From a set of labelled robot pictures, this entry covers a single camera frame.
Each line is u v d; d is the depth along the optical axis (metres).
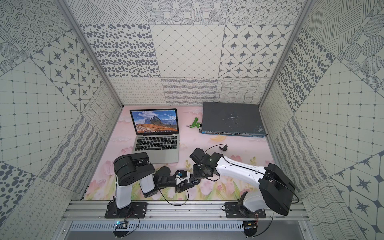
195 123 1.08
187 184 0.80
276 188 0.41
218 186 0.82
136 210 0.73
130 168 0.51
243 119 1.08
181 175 0.72
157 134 1.01
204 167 0.61
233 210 0.70
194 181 0.82
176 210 0.76
